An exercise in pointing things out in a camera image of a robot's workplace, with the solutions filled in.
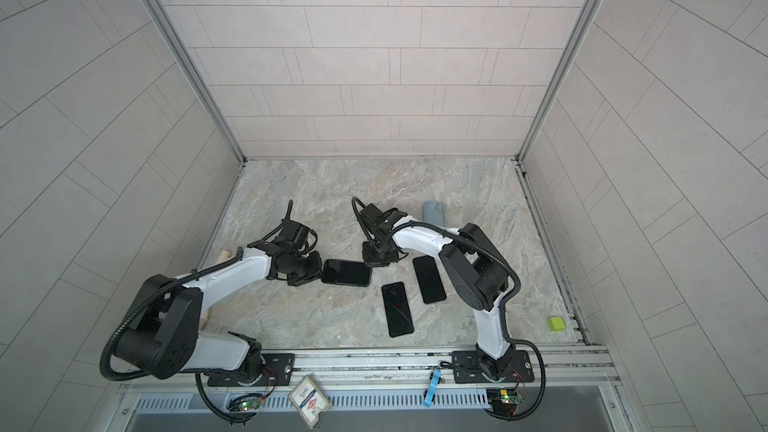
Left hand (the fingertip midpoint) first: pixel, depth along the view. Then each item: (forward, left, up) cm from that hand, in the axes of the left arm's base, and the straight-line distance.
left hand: (333, 269), depth 87 cm
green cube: (-15, -61, +1) cm, 62 cm away
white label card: (-31, +1, +2) cm, 31 cm away
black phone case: (-1, -4, 0) cm, 4 cm away
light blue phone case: (+21, -31, -2) cm, 38 cm away
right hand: (+1, -10, 0) cm, 10 cm away
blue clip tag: (-29, -27, +3) cm, 40 cm away
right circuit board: (-31, -44, 0) cm, 54 cm away
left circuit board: (-32, +13, +4) cm, 35 cm away
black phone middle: (-11, -19, -2) cm, 22 cm away
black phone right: (-2, -28, -1) cm, 28 cm away
